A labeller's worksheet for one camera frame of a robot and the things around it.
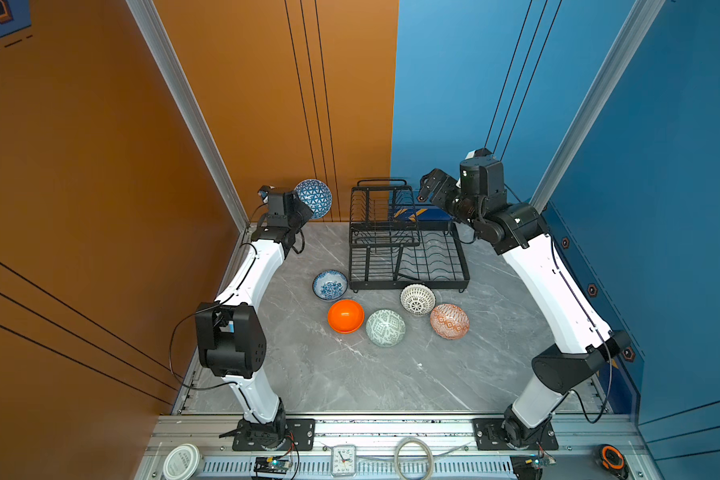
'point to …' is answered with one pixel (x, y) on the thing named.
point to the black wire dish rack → (389, 250)
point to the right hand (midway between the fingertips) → (429, 186)
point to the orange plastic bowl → (346, 316)
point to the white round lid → (182, 462)
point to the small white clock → (343, 460)
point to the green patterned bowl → (386, 328)
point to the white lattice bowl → (418, 299)
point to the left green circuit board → (271, 465)
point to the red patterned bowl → (450, 321)
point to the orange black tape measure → (612, 460)
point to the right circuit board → (539, 462)
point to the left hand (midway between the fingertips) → (305, 201)
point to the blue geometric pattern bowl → (316, 195)
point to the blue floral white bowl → (329, 285)
